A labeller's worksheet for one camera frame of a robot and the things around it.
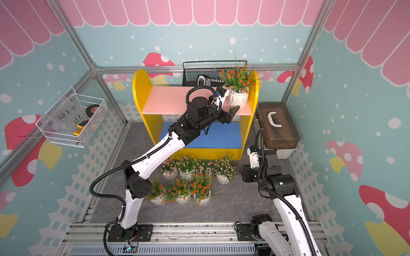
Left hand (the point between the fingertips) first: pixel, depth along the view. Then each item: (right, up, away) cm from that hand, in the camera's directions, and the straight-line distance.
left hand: (231, 104), depth 69 cm
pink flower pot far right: (-2, -30, +10) cm, 32 cm away
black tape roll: (-69, -1, +10) cm, 70 cm away
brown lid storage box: (+31, -12, +20) cm, 39 cm away
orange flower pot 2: (-23, -39, +5) cm, 45 cm away
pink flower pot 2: (-12, -29, +11) cm, 33 cm away
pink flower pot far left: (-31, -31, +13) cm, 46 cm away
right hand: (+6, -29, +3) cm, 30 cm away
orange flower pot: (-34, -42, +4) cm, 54 cm away
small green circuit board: (-46, -65, +2) cm, 79 cm away
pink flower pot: (-22, -29, +12) cm, 38 cm away
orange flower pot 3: (-14, -38, +3) cm, 40 cm away
